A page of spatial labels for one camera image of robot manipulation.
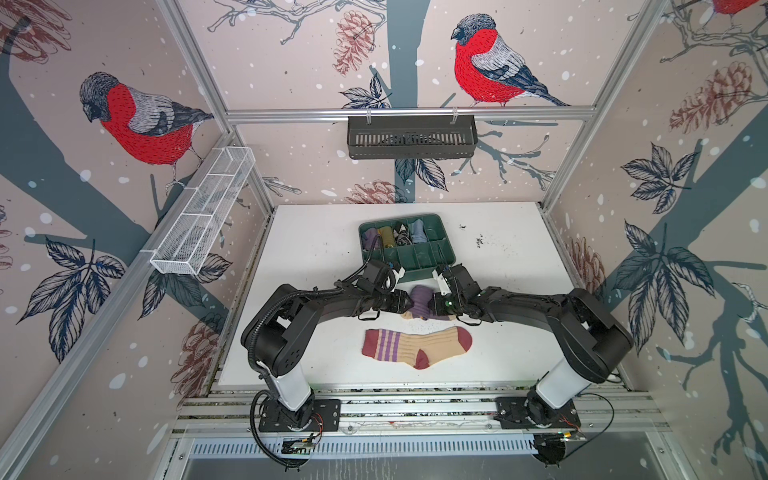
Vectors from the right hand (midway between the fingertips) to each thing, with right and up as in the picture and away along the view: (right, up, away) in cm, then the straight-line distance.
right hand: (427, 306), depth 92 cm
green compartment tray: (-2, +19, +11) cm, 22 cm away
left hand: (-6, +2, -3) cm, 7 cm away
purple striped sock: (-2, +1, -2) cm, 3 cm away
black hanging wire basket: (-4, +57, +12) cm, 59 cm away
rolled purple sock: (-19, +21, +9) cm, 30 cm away
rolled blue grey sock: (-2, +23, +12) cm, 26 cm away
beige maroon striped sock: (-4, -10, -8) cm, 14 cm away
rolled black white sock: (-7, +22, +12) cm, 26 cm away
